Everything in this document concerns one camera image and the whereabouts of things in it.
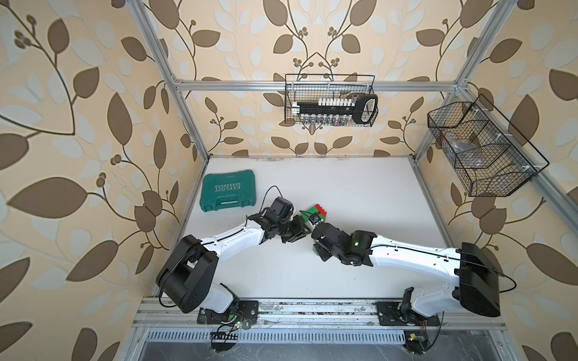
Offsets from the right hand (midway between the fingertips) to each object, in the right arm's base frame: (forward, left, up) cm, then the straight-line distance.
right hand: (319, 240), depth 81 cm
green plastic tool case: (+28, +39, -4) cm, 48 cm away
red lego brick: (+18, -3, -8) cm, 20 cm away
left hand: (+4, +4, +1) cm, 5 cm away
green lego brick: (+18, +1, -8) cm, 19 cm away
